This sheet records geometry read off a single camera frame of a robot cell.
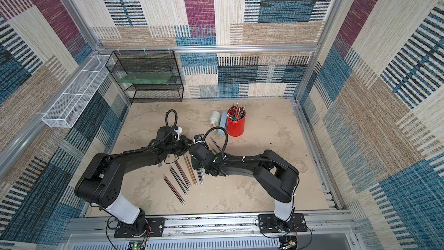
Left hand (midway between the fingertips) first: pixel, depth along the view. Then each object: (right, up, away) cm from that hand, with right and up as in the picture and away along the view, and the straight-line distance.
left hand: (197, 142), depth 91 cm
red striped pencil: (-8, -22, -8) cm, 25 cm away
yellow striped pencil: (-1, -19, -6) cm, 20 cm away
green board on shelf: (-28, +34, +3) cm, 44 cm away
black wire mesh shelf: (-30, +45, +10) cm, 55 cm away
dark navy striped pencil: (+2, -14, -4) cm, 15 cm away
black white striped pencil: (-4, -23, -10) cm, 25 cm away
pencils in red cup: (+20, +15, +3) cm, 26 cm away
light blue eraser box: (+13, +11, +11) cm, 20 cm away
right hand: (+1, -7, -2) cm, 8 cm away
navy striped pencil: (-8, -17, -4) cm, 20 cm away
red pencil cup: (+21, +7, +5) cm, 22 cm away
